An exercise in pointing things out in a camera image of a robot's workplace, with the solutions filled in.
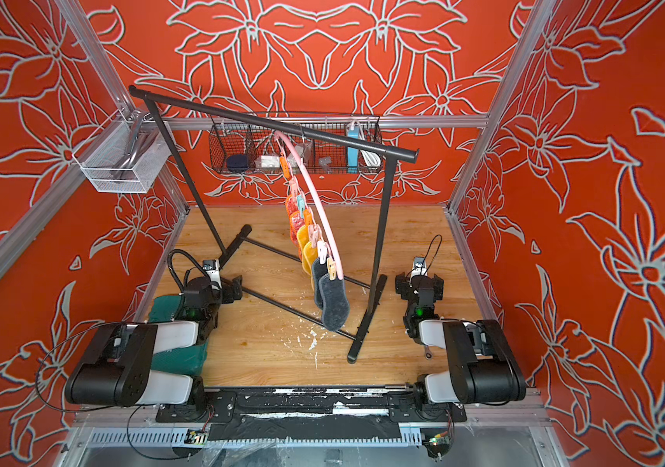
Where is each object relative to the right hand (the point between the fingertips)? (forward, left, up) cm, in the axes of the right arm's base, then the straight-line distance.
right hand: (415, 271), depth 91 cm
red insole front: (-3, +36, +27) cm, 44 cm away
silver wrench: (-23, -1, -7) cm, 24 cm away
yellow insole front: (-11, +32, +24) cm, 41 cm away
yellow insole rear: (-7, +34, +26) cm, 43 cm away
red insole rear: (+2, +37, +27) cm, 46 cm away
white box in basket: (+21, +46, +27) cm, 58 cm away
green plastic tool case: (-28, +65, -2) cm, 71 cm away
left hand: (-2, +62, -1) cm, 62 cm away
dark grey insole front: (-18, +26, +12) cm, 34 cm away
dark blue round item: (+28, +59, +22) cm, 69 cm away
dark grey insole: (-15, +29, +23) cm, 40 cm away
